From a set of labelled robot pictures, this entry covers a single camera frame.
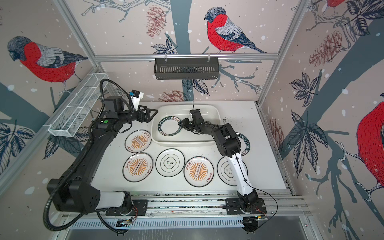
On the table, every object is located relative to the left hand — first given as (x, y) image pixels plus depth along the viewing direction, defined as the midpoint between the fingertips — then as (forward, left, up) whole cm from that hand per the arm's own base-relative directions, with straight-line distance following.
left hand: (150, 108), depth 75 cm
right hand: (+11, -12, -30) cm, 34 cm away
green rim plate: (+11, -4, -30) cm, 32 cm away
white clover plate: (-15, -7, -32) cm, 37 cm away
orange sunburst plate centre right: (-21, -25, -32) cm, 46 cm away
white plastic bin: (+21, -35, -28) cm, 49 cm away
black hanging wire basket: (+44, -17, -4) cm, 48 cm away
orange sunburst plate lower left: (-18, +12, -32) cm, 39 cm away
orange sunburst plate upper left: (0, +16, -32) cm, 35 cm away
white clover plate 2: (-22, -41, -32) cm, 56 cm away
